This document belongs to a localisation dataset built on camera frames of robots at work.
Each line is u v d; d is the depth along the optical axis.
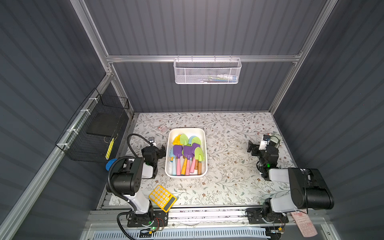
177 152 0.93
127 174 0.53
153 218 0.72
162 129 1.08
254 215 0.74
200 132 1.02
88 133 0.72
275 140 0.99
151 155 0.74
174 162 0.91
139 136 0.81
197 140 1.03
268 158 0.70
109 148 0.68
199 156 0.92
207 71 1.24
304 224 0.71
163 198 0.79
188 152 0.93
